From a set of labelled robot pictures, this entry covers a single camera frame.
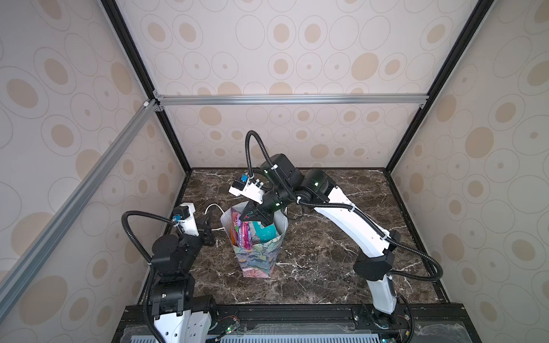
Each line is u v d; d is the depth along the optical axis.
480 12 0.69
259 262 0.75
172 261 0.45
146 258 0.44
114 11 0.67
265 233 0.74
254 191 0.54
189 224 0.56
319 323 0.73
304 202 0.45
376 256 0.47
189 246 0.54
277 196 0.53
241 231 0.60
